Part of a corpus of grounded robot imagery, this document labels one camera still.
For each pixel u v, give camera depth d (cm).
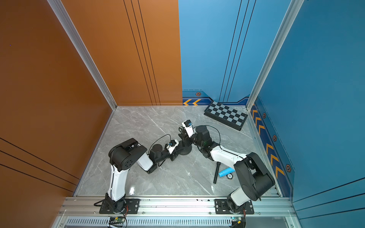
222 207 72
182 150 91
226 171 84
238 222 69
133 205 73
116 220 72
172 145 81
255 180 44
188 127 74
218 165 86
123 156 56
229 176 83
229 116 109
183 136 76
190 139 76
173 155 85
